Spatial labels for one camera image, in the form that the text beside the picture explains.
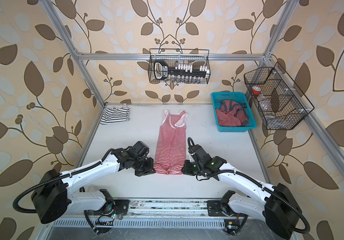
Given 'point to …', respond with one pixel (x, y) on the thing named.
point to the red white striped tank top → (170, 157)
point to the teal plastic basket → (239, 97)
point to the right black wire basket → (282, 106)
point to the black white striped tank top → (115, 114)
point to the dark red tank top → (232, 113)
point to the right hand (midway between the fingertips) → (181, 171)
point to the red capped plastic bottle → (256, 90)
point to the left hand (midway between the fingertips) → (158, 170)
